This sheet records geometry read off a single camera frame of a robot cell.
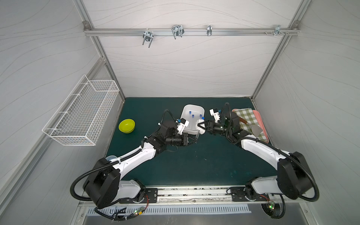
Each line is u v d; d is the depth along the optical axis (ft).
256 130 3.25
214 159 2.81
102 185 1.34
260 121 3.42
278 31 2.51
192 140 2.40
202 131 2.50
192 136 2.41
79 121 2.22
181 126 2.40
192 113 3.56
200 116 3.53
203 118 2.59
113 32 2.57
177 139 2.23
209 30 2.56
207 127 2.40
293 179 1.38
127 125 3.30
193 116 3.54
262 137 3.14
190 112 3.64
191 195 2.48
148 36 2.59
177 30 2.51
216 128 2.36
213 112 2.51
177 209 2.31
